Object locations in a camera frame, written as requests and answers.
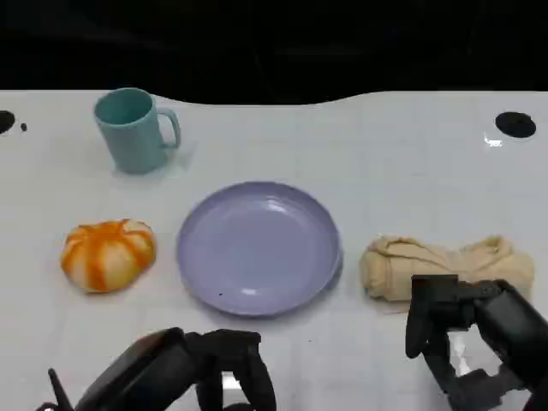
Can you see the lilac plate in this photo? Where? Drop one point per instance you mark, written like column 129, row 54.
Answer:
column 257, row 248

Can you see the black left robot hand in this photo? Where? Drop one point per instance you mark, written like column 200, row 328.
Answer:
column 145, row 372

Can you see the beige towel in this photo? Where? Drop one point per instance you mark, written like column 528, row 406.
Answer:
column 411, row 261

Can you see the pale green mug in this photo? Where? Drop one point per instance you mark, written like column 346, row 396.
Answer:
column 133, row 132

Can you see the orange and white bread roll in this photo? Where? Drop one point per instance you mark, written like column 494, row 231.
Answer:
column 107, row 257

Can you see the black table grommet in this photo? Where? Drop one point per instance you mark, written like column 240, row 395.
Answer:
column 5, row 122
column 515, row 124

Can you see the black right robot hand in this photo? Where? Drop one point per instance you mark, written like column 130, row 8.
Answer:
column 509, row 317

